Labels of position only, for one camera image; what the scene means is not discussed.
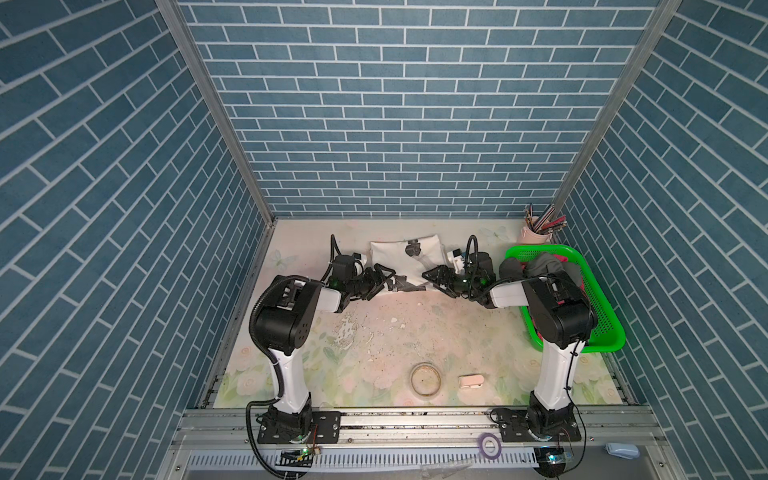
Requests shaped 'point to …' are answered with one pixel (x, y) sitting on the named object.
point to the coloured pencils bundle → (545, 223)
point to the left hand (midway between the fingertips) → (390, 278)
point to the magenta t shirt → (560, 257)
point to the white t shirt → (410, 260)
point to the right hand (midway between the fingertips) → (428, 277)
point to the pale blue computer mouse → (623, 450)
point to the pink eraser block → (471, 381)
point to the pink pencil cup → (528, 236)
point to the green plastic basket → (609, 334)
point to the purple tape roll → (483, 438)
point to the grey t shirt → (534, 266)
